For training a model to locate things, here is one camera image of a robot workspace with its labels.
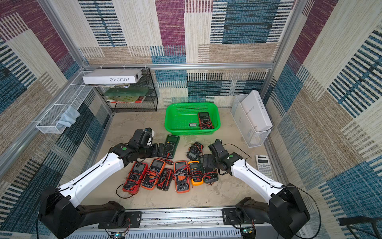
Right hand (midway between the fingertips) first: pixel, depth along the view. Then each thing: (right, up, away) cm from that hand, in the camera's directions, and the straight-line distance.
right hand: (211, 159), depth 86 cm
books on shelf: (-52, +38, +9) cm, 65 cm away
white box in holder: (+28, +27, +6) cm, 40 cm away
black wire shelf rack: (-45, +36, +34) cm, 67 cm away
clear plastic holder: (+25, +11, +5) cm, 28 cm away
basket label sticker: (-10, +19, +26) cm, 34 cm away
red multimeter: (-2, +22, +22) cm, 31 cm away
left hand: (-28, +6, -4) cm, 29 cm away
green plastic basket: (-18, +24, +27) cm, 40 cm away
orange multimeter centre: (-16, -9, -3) cm, 19 cm away
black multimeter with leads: (-26, -11, -3) cm, 28 cm away
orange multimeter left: (-31, -5, -1) cm, 32 cm away
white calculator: (+31, -5, +4) cm, 32 cm away
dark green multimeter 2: (-1, -8, -2) cm, 9 cm away
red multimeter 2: (-43, -12, -6) cm, 45 cm away
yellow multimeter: (-9, -8, -1) cm, 12 cm away
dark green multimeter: (-25, +7, +13) cm, 29 cm away
